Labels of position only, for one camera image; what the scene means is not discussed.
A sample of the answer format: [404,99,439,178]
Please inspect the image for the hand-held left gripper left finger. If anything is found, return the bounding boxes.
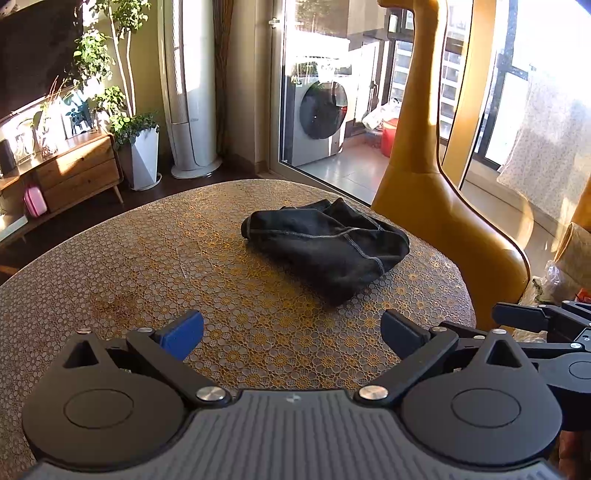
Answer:
[58,311,232,409]

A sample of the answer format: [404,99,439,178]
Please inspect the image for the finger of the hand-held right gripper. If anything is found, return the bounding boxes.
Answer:
[492,300,591,344]
[438,322,575,367]

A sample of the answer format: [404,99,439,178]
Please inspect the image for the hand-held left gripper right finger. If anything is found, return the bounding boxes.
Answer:
[353,309,527,409]

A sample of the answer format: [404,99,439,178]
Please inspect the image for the black pants with grey stitching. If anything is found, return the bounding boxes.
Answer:
[241,198,411,306]

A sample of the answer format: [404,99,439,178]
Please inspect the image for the clear plastic packaging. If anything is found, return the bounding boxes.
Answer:
[530,257,591,334]

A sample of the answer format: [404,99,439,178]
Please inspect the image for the beige cushion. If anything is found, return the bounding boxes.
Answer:
[551,220,591,278]

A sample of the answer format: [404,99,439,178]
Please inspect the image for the round table, lace cloth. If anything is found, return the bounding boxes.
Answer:
[0,179,477,480]

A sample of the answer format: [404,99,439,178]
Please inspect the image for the yellow leather sofa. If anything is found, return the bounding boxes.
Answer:
[370,0,533,334]

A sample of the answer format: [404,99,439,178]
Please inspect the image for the patterned hanging cloth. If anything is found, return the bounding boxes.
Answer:
[495,68,591,228]

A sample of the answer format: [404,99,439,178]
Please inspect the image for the wooden TV stand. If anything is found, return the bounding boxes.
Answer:
[0,130,125,269]

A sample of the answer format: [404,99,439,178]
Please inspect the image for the pink bag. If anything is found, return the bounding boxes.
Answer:
[23,184,49,219]

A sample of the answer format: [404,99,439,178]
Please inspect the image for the white tray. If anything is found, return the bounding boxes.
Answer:
[0,213,29,244]

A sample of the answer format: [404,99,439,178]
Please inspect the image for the clear plastic bag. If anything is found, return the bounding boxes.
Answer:
[361,98,403,133]

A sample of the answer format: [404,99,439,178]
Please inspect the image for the front loading washing machine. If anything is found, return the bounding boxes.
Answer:
[287,64,362,169]

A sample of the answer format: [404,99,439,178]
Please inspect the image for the white tower air conditioner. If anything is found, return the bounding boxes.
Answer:
[157,0,224,181]

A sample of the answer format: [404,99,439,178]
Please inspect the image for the black speaker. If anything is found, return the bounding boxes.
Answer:
[0,137,18,177]

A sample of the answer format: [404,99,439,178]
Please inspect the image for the brown curtain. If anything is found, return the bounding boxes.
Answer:
[213,0,283,168]

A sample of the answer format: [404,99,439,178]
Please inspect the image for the large leafy plant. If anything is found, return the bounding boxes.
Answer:
[71,0,161,149]

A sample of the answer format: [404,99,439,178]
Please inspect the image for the wall television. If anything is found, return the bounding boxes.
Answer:
[0,0,87,124]

